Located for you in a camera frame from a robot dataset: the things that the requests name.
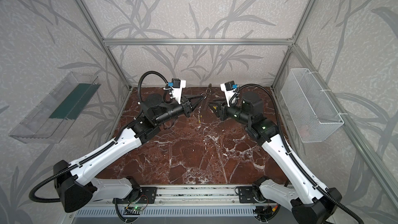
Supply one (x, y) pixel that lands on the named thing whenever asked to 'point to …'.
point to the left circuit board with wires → (138, 205)
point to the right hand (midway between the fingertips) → (212, 97)
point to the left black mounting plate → (151, 192)
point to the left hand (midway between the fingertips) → (204, 94)
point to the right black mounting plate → (246, 196)
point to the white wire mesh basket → (313, 114)
